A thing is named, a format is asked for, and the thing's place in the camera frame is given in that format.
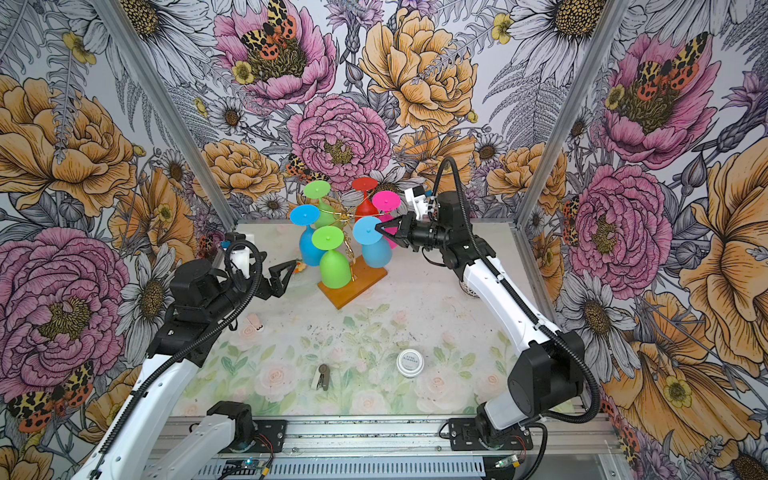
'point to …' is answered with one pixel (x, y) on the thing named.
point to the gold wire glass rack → (346, 219)
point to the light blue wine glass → (377, 252)
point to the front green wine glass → (335, 268)
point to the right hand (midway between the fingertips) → (376, 236)
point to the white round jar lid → (410, 363)
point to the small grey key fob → (321, 378)
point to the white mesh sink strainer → (467, 289)
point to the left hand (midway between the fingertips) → (281, 268)
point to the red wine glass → (366, 208)
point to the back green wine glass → (319, 189)
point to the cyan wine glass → (307, 215)
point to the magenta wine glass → (386, 202)
